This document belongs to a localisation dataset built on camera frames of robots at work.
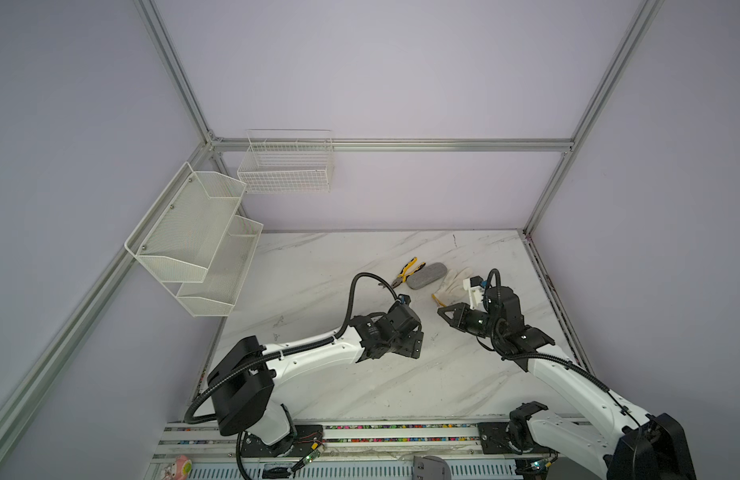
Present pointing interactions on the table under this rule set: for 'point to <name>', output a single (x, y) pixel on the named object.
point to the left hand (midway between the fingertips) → (405, 340)
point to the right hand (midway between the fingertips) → (437, 310)
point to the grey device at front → (430, 468)
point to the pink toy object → (180, 469)
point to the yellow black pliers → (405, 273)
